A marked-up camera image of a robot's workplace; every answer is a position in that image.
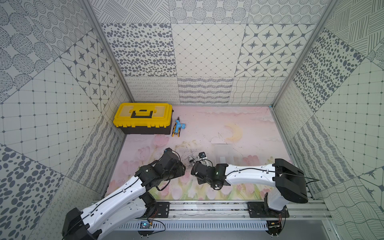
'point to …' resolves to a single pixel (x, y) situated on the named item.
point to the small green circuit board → (144, 224)
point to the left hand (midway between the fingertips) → (184, 166)
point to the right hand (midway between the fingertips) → (201, 174)
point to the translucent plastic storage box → (224, 153)
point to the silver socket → (191, 159)
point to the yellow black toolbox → (144, 118)
